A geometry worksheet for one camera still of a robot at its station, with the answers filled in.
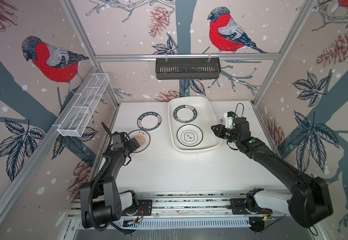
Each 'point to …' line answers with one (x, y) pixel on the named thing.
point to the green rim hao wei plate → (185, 113)
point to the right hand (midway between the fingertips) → (211, 128)
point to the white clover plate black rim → (189, 135)
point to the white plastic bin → (206, 118)
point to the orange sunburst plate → (142, 138)
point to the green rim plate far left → (149, 121)
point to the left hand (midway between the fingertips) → (129, 145)
